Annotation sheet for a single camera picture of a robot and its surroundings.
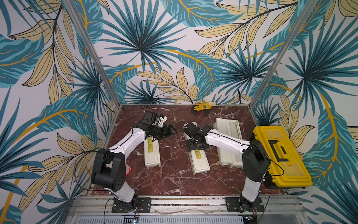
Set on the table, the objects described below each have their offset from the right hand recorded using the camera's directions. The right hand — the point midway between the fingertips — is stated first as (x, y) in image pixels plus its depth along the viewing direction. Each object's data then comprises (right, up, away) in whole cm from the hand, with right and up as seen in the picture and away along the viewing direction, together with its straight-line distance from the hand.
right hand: (194, 146), depth 88 cm
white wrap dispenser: (-26, -3, -5) cm, 27 cm away
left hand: (-13, +8, -5) cm, 16 cm away
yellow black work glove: (+11, +26, +28) cm, 39 cm away
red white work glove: (-41, -14, -4) cm, 43 cm away
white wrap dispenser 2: (+2, -5, -7) cm, 9 cm away
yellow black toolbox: (+45, -8, -18) cm, 49 cm away
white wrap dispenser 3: (+26, +11, +9) cm, 30 cm away
